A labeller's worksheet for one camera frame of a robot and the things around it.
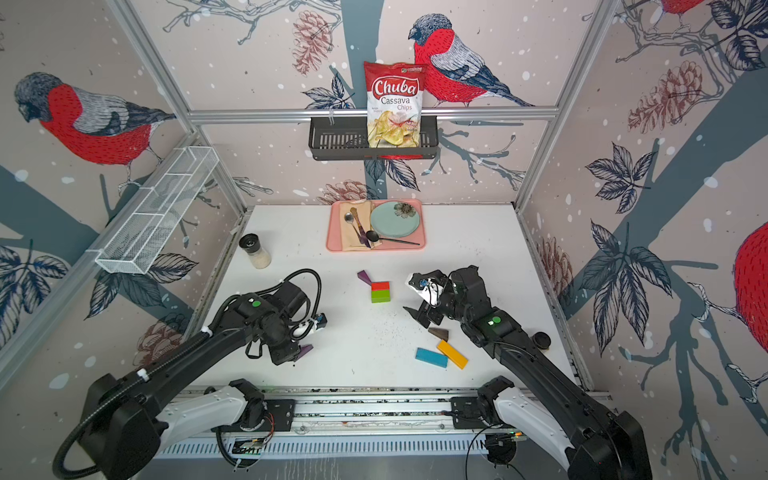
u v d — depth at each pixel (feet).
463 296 1.92
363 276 3.24
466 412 2.39
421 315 2.20
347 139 3.50
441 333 2.82
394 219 3.87
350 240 3.60
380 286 3.17
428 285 2.09
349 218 3.79
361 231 3.70
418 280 2.12
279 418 2.41
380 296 3.12
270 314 1.87
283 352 2.25
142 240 2.34
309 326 2.29
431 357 2.72
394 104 2.76
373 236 3.62
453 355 2.72
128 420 1.23
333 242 3.61
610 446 1.25
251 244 3.14
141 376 1.37
